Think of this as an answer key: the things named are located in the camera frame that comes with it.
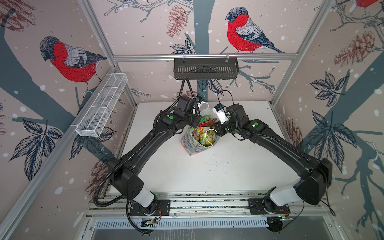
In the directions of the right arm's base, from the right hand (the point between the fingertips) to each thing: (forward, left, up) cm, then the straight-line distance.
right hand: (213, 123), depth 78 cm
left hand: (+3, +8, +4) cm, 9 cm away
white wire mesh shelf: (-6, +60, +7) cm, 61 cm away
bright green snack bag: (+5, +5, -2) cm, 8 cm away
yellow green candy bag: (-7, +3, -5) cm, 9 cm away
